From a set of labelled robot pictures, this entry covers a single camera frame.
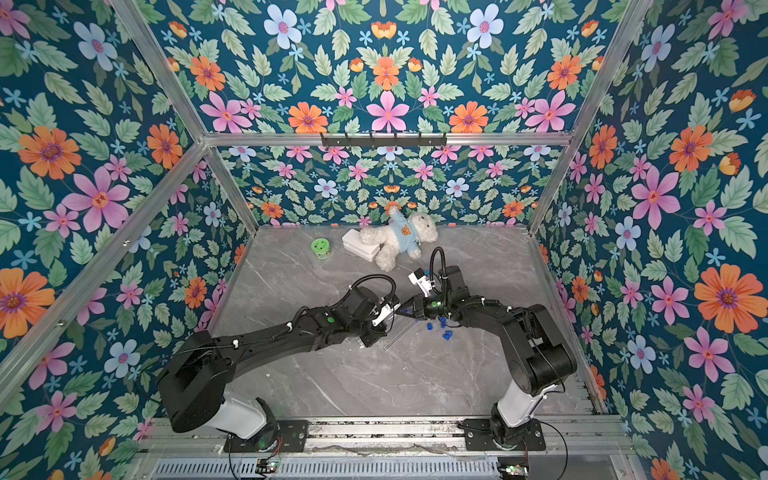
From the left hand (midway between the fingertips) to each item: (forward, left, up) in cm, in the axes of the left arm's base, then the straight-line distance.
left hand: (388, 322), depth 84 cm
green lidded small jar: (+34, +24, -4) cm, 41 cm away
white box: (+35, +12, -4) cm, 38 cm away
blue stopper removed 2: (+2, -17, -8) cm, 19 cm away
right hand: (+4, -5, +2) cm, 7 cm away
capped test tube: (-4, +1, -8) cm, 9 cm away
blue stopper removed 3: (-1, -18, -8) cm, 20 cm away
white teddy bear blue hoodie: (+35, -7, -1) cm, 36 cm away
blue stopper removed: (-2, -17, -9) cm, 20 cm away
